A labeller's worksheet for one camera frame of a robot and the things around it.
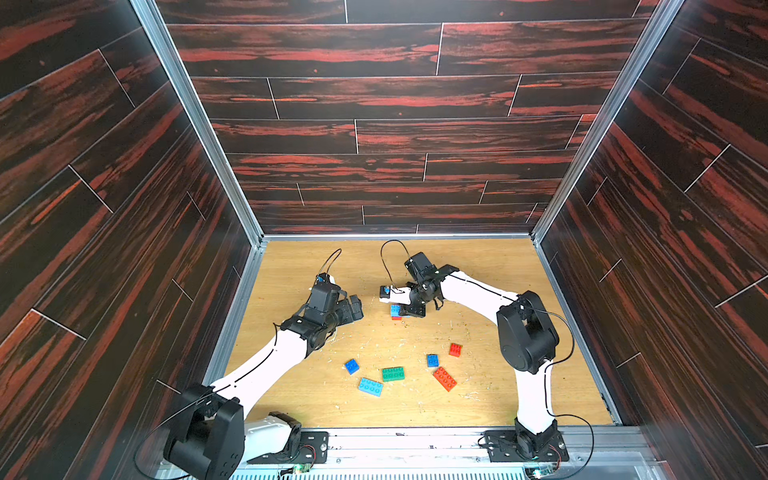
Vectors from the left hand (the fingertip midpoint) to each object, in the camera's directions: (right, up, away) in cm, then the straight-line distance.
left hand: (351, 305), depth 87 cm
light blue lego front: (+6, -22, -5) cm, 24 cm away
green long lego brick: (+12, -20, -2) cm, 23 cm away
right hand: (+18, 0, +11) cm, 21 cm away
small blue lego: (+24, -16, 0) cm, 29 cm away
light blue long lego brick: (+13, -2, +6) cm, 15 cm away
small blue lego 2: (0, -18, 0) cm, 18 cm away
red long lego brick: (+27, -21, -3) cm, 34 cm away
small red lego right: (+31, -14, +2) cm, 34 cm away
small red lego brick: (+14, -6, +9) cm, 17 cm away
